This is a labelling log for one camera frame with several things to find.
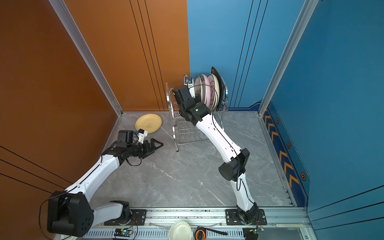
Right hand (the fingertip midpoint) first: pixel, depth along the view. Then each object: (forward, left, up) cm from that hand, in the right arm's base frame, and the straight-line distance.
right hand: (191, 95), depth 77 cm
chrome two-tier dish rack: (+1, +6, -32) cm, 33 cm away
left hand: (-18, +19, -21) cm, 33 cm away
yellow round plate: (+13, +34, -35) cm, 51 cm away
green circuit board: (-55, +35, -39) cm, 75 cm away
